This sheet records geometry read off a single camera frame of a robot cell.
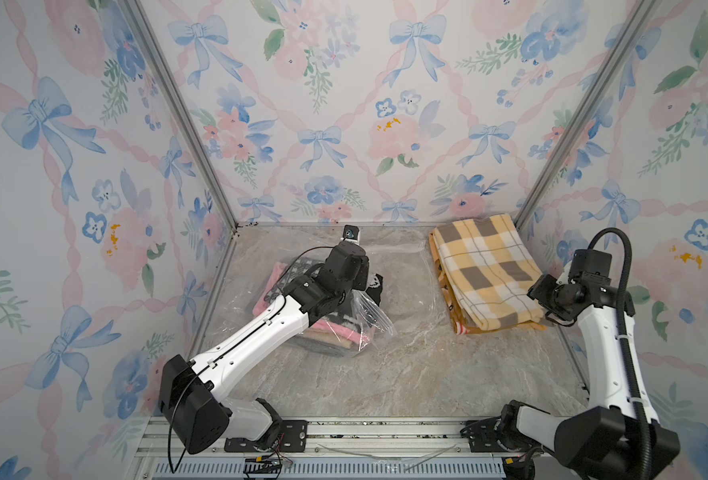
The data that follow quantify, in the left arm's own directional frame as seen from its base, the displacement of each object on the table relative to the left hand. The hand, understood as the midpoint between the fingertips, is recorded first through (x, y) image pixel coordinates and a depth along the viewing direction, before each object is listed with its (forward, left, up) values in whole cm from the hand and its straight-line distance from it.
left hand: (359, 260), depth 77 cm
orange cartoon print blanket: (-5, -31, -22) cm, 38 cm away
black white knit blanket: (-8, +5, -13) cm, 16 cm away
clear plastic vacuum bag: (+1, -14, -26) cm, 30 cm away
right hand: (-6, -48, -6) cm, 49 cm away
